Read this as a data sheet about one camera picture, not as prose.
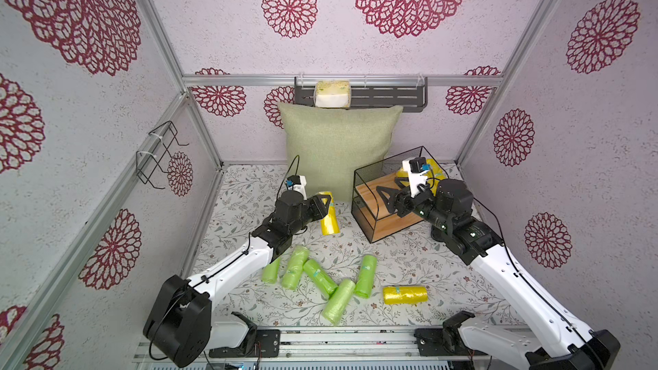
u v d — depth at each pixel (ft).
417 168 1.86
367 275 2.75
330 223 2.55
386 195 2.13
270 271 2.80
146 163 2.39
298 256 2.88
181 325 1.33
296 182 2.35
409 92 3.17
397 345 2.50
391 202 2.05
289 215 1.97
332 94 2.95
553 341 1.26
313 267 2.77
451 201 1.65
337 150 2.88
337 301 2.63
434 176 2.87
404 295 2.59
